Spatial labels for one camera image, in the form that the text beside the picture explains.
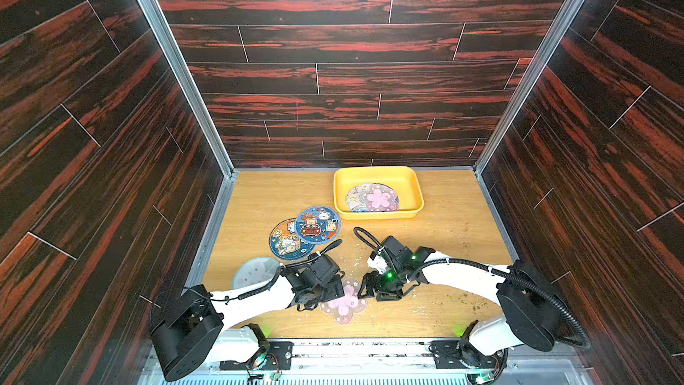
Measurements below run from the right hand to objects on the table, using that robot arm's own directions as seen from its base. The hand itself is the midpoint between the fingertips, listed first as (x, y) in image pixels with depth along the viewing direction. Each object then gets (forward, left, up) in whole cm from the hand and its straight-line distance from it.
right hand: (369, 293), depth 83 cm
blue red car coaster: (+26, +19, -2) cm, 33 cm away
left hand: (0, +10, -1) cm, 10 cm away
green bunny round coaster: (+6, +39, -2) cm, 40 cm away
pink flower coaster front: (+39, -6, -1) cm, 40 cm away
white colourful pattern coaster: (+39, +4, 0) cm, 39 cm away
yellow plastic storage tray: (+48, -17, +1) cm, 51 cm away
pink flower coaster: (-4, +7, -2) cm, 9 cm away
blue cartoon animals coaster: (+17, +30, -1) cm, 35 cm away
